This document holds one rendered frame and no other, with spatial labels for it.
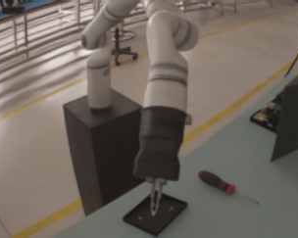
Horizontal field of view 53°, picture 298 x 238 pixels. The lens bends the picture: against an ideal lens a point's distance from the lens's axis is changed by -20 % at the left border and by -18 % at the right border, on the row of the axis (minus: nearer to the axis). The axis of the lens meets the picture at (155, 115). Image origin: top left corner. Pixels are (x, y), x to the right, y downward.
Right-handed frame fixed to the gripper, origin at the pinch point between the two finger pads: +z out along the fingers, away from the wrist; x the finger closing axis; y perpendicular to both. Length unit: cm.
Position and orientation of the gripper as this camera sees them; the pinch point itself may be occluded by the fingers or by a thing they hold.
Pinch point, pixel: (153, 212)
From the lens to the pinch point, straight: 63.4
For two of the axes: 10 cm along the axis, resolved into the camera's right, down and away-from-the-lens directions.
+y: -1.2, -2.7, -9.6
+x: 9.9, 0.8, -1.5
